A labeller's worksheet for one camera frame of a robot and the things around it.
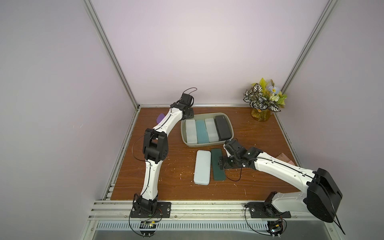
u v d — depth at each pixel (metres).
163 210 0.74
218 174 0.83
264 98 0.88
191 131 0.99
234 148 0.63
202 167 0.85
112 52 0.88
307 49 0.85
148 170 0.61
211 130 1.02
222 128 1.03
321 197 0.40
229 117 1.07
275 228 0.70
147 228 0.73
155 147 0.58
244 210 0.73
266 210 0.65
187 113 0.87
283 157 0.92
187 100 0.79
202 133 1.02
